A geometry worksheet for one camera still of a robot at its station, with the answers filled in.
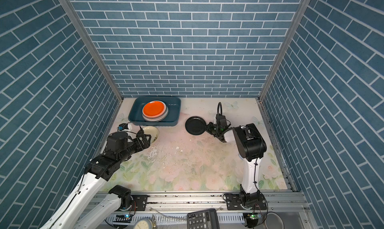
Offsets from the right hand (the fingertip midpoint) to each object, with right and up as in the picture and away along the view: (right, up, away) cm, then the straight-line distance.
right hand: (203, 125), depth 103 cm
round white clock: (-28, -40, -37) cm, 61 cm away
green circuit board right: (+23, -42, -31) cm, 57 cm away
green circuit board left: (-39, -43, -30) cm, 66 cm away
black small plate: (-6, 0, -1) cm, 6 cm away
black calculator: (-1, -40, -35) cm, 53 cm away
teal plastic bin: (-50, +15, +8) cm, 53 cm away
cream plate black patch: (-34, -4, -2) cm, 34 cm away
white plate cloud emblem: (-34, +4, +1) cm, 34 cm away
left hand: (-31, -4, -27) cm, 41 cm away
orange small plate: (-36, +11, +6) cm, 38 cm away
